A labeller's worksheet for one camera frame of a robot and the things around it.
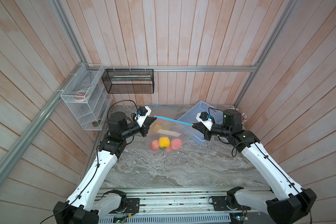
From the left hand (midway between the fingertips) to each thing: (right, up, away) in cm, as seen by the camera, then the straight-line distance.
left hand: (154, 119), depth 68 cm
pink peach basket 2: (-1, -16, +17) cm, 24 cm away
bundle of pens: (+60, +3, +26) cm, 66 cm away
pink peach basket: (+12, -15, +16) cm, 25 cm away
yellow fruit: (+5, -14, +14) cm, 20 cm away
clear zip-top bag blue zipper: (+4, +7, +53) cm, 54 cm away
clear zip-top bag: (+7, -10, +17) cm, 21 cm away
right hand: (+21, -2, +3) cm, 21 cm away
